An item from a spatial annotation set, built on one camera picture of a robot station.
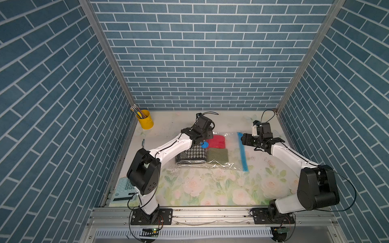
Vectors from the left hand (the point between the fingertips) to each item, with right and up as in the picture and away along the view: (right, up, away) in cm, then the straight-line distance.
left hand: (212, 132), depth 88 cm
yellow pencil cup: (-45, +5, +17) cm, 49 cm away
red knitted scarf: (+4, -7, +11) cm, 13 cm away
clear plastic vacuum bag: (+16, -18, +6) cm, 25 cm away
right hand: (+21, -4, +3) cm, 22 cm away
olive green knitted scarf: (+5, -14, +3) cm, 15 cm away
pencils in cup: (-50, +14, +13) cm, 54 cm away
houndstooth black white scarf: (-10, -13, +5) cm, 17 cm away
